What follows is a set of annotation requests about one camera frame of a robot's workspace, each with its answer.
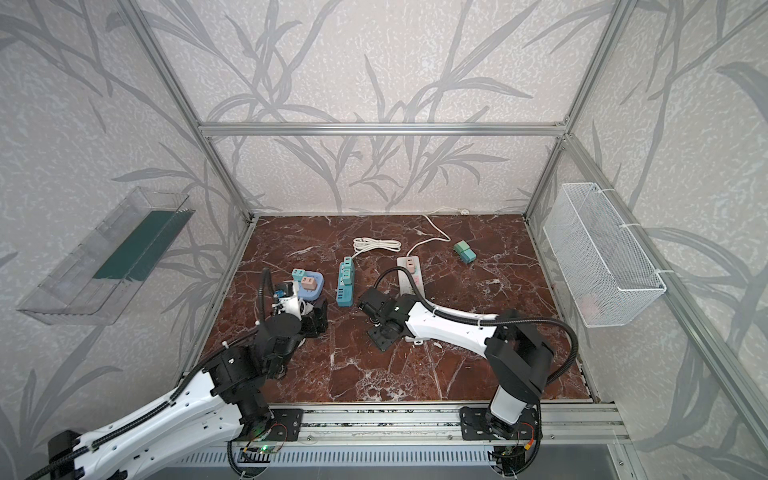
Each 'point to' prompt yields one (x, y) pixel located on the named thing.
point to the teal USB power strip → (345, 290)
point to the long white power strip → (411, 263)
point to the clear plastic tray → (95, 283)
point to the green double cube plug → (466, 253)
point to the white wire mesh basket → (606, 278)
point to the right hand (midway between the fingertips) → (383, 323)
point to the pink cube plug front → (309, 283)
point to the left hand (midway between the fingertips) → (321, 294)
